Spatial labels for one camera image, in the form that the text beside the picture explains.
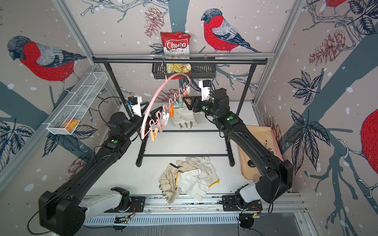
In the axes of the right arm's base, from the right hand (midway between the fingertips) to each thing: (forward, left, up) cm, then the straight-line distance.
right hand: (186, 97), depth 70 cm
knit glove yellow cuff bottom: (-24, -13, -37) cm, 46 cm away
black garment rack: (-13, +30, -37) cm, 49 cm away
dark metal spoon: (-16, -39, -39) cm, 58 cm away
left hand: (-3, +14, -1) cm, 14 cm away
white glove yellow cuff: (-28, -1, -35) cm, 45 cm away
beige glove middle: (-29, +10, -36) cm, 47 cm away
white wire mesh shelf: (-10, +60, -7) cm, 61 cm away
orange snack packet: (-14, +52, -5) cm, 55 cm away
